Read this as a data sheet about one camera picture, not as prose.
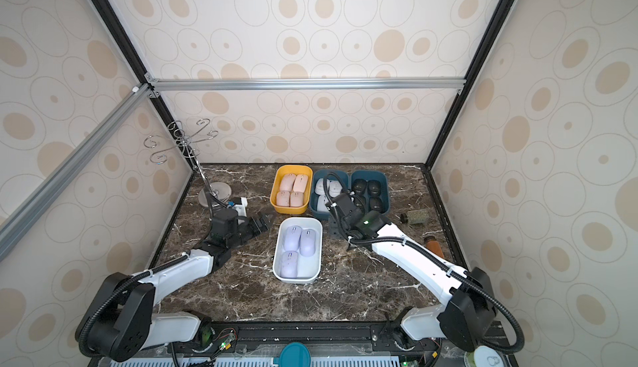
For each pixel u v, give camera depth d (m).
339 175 1.08
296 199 1.05
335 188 1.06
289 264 0.85
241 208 0.79
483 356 0.66
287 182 1.10
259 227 0.77
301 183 1.09
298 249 0.92
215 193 1.06
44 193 0.56
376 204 1.04
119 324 0.41
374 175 1.10
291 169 1.12
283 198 1.05
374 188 1.09
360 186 1.09
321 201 1.04
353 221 0.58
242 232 0.75
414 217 0.98
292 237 0.92
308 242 0.92
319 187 1.09
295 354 0.65
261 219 0.78
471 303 0.40
